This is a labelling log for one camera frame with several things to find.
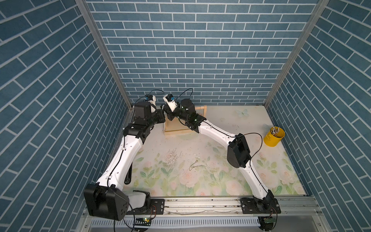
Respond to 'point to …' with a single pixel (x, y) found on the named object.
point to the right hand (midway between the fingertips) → (163, 105)
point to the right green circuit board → (269, 220)
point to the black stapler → (128, 177)
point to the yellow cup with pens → (275, 135)
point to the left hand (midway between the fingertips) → (167, 111)
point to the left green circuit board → (143, 221)
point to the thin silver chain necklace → (196, 161)
